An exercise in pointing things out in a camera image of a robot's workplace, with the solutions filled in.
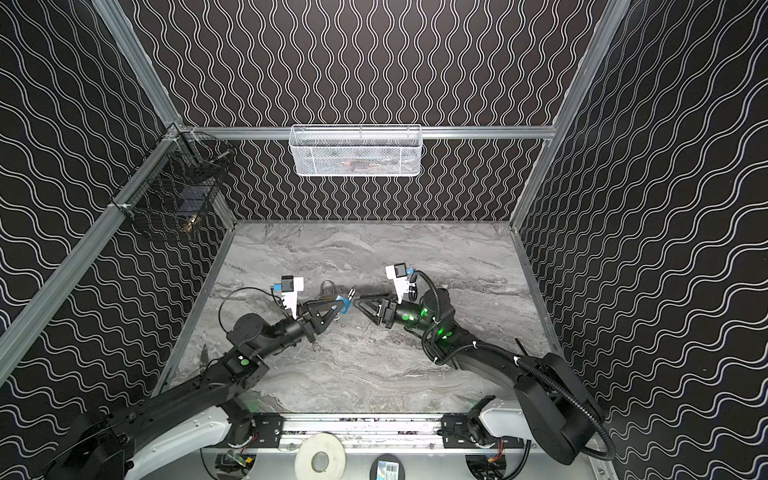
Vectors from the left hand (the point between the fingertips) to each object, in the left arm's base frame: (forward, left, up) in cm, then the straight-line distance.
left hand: (346, 306), depth 65 cm
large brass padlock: (+22, +13, -27) cm, 37 cm away
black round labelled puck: (-25, -9, -28) cm, 39 cm away
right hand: (+4, -2, -5) cm, 7 cm away
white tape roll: (-22, +5, -28) cm, 36 cm away
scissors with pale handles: (-3, +44, -27) cm, 52 cm away
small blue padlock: (+2, 0, -3) cm, 3 cm away
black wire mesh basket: (+44, +60, +3) cm, 74 cm away
